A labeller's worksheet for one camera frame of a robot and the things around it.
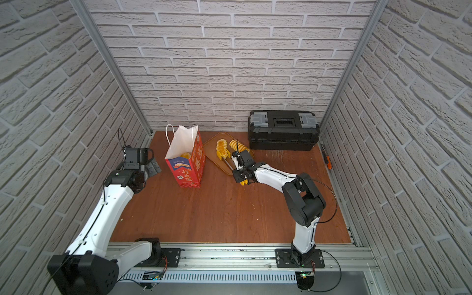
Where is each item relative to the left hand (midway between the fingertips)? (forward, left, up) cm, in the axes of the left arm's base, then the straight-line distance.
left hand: (146, 164), depth 77 cm
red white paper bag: (+1, -16, -8) cm, 18 cm away
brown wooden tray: (+28, -22, -21) cm, 42 cm away
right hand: (+6, -41, -16) cm, 45 cm away
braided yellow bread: (+22, -30, -17) cm, 41 cm away
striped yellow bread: (+27, -39, -17) cm, 50 cm away
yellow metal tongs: (+19, -29, -17) cm, 38 cm away
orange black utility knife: (+19, -94, -21) cm, 99 cm away
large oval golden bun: (+12, -13, -9) cm, 20 cm away
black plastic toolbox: (+26, -65, -4) cm, 70 cm away
